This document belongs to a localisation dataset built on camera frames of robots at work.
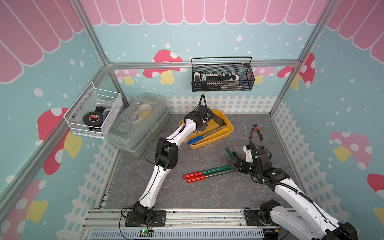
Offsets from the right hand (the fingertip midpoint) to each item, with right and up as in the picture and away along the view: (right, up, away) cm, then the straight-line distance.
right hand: (234, 163), depth 81 cm
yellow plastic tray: (-7, +14, +22) cm, 27 cm away
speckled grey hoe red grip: (-4, +25, +30) cm, 39 cm away
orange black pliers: (+24, +20, +30) cm, 43 cm away
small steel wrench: (+15, +12, +24) cm, 31 cm away
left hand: (-19, +21, +22) cm, 36 cm away
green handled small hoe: (-11, -6, +7) cm, 14 cm away
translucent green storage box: (-54, +23, +9) cm, 59 cm away
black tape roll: (-70, +24, -10) cm, 75 cm away
